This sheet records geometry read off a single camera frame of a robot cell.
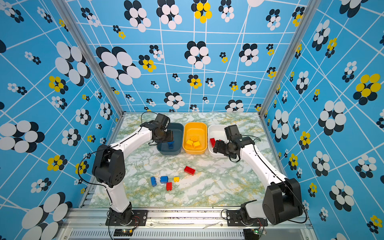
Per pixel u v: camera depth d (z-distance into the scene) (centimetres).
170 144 99
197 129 110
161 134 76
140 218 73
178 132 105
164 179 87
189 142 99
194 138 103
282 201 40
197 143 99
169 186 85
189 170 87
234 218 72
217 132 106
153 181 83
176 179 86
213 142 101
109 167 49
